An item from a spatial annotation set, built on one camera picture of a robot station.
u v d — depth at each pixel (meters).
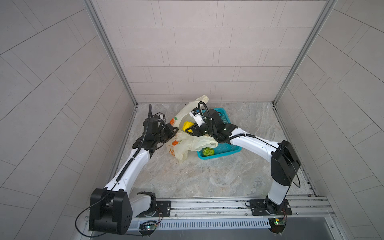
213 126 0.62
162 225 0.67
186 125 0.77
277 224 0.67
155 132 0.63
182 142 0.72
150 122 0.60
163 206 0.71
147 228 0.64
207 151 0.84
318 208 0.72
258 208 0.70
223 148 0.94
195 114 0.70
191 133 0.74
